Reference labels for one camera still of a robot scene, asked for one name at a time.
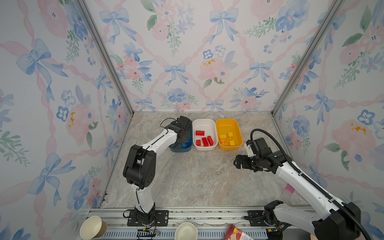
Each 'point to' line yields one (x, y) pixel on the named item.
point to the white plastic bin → (204, 134)
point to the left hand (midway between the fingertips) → (181, 136)
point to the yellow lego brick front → (232, 142)
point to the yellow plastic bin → (224, 125)
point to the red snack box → (233, 233)
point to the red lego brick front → (200, 133)
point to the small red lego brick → (198, 142)
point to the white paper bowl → (186, 231)
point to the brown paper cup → (93, 227)
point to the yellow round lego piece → (223, 141)
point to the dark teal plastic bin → (179, 148)
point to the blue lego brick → (187, 144)
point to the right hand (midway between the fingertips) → (241, 162)
